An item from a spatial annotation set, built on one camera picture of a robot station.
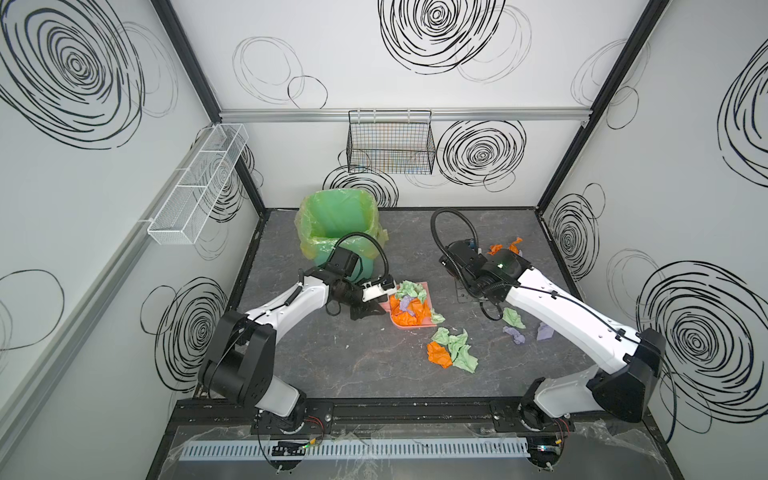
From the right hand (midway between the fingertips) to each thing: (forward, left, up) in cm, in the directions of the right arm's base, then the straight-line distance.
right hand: (466, 292), depth 76 cm
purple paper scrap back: (0, +16, -7) cm, 17 cm away
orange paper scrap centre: (-10, +6, -17) cm, 21 cm away
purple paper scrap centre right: (-5, -18, -17) cm, 25 cm away
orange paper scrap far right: (+27, -18, -15) cm, 36 cm away
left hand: (+1, +22, -9) cm, 24 cm away
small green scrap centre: (-4, +7, -7) cm, 11 cm away
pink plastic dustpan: (0, +21, -8) cm, 22 cm away
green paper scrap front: (-8, +1, -17) cm, 19 cm away
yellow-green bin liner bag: (+30, +41, -3) cm, 51 cm away
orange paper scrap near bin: (-3, +16, -9) cm, 19 cm away
